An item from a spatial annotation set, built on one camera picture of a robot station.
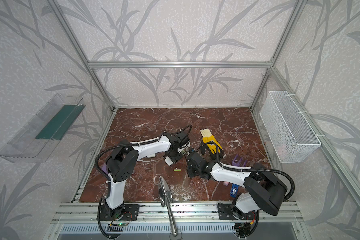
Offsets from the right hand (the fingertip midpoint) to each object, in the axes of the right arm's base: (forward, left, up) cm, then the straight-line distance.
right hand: (189, 164), depth 88 cm
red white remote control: (+3, +13, 0) cm, 13 cm away
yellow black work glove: (+3, -11, +19) cm, 22 cm away
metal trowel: (-18, +12, -2) cm, 22 cm away
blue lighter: (-15, -24, +1) cm, 28 cm away
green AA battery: (-2, +7, -3) cm, 8 cm away
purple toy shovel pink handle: (-2, +50, 0) cm, 50 cm away
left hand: (+7, +8, 0) cm, 11 cm away
